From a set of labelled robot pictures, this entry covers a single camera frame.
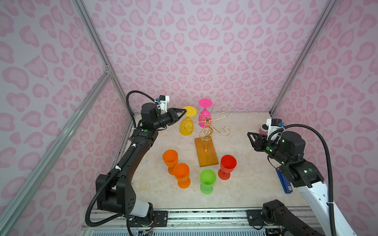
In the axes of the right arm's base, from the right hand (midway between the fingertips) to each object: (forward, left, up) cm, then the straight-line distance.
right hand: (250, 133), depth 66 cm
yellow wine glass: (+13, +30, -11) cm, 34 cm away
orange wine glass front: (-3, +38, -19) cm, 43 cm away
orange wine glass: (-10, +32, -21) cm, 39 cm away
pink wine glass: (+10, +20, -2) cm, 23 cm away
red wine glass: (-6, +8, -19) cm, 21 cm away
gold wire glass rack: (+9, +19, -12) cm, 24 cm away
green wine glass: (-12, +18, -24) cm, 32 cm away
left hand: (+12, +29, +3) cm, 31 cm away
